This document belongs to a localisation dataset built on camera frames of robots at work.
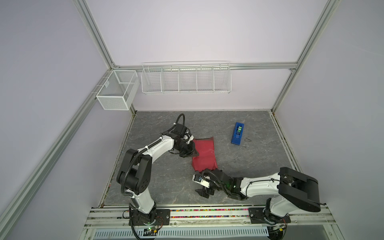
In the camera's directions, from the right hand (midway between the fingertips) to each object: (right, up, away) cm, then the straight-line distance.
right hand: (198, 181), depth 82 cm
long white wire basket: (+9, +63, +19) cm, 67 cm away
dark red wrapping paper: (+5, +11, +6) cm, 13 cm away
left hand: (0, +13, +4) cm, 14 cm away
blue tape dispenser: (+27, +25, +19) cm, 41 cm away
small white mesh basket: (-55, +55, +20) cm, 80 cm away
